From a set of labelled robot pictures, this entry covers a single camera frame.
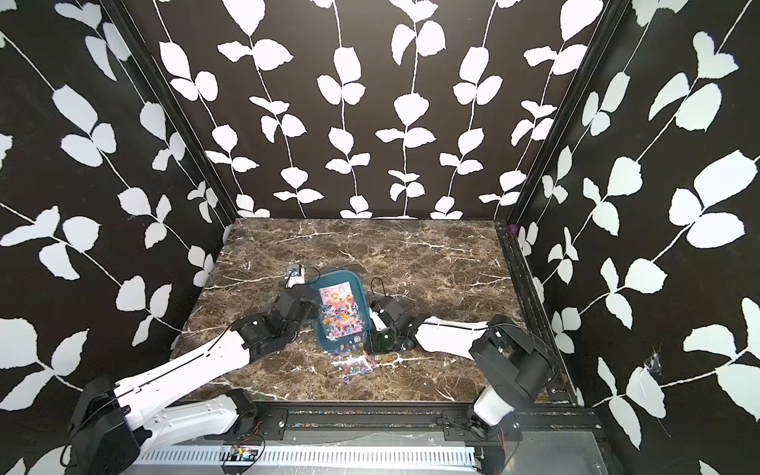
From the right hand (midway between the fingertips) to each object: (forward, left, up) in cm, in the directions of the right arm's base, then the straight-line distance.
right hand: (361, 345), depth 84 cm
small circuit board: (-26, +27, -3) cm, 38 cm away
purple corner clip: (+54, -60, -7) cm, 81 cm away
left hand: (+11, +13, +13) cm, 22 cm away
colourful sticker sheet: (+9, +7, +4) cm, 12 cm away
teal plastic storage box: (0, +4, 0) cm, 4 cm away
